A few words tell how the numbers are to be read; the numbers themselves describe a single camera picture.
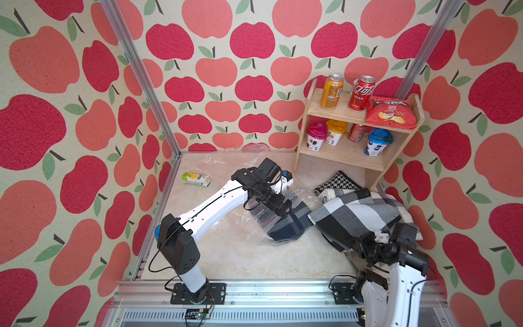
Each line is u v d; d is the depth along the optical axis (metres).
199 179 1.02
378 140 0.84
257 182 0.55
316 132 0.86
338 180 1.04
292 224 0.90
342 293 0.73
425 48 0.79
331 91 0.71
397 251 0.51
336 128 0.88
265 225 0.78
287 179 0.69
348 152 0.94
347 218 0.83
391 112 0.70
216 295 0.75
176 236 0.43
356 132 0.93
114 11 0.70
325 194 0.93
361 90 0.70
